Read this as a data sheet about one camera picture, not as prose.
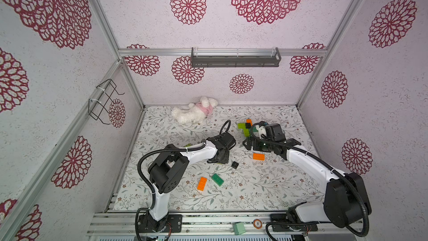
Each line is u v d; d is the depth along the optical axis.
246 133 1.03
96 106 0.73
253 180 0.87
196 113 1.05
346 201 0.42
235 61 0.87
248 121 1.10
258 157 0.95
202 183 0.85
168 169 0.51
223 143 0.73
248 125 1.06
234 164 0.90
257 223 0.74
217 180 0.85
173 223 0.73
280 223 0.72
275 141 0.66
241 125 1.06
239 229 0.71
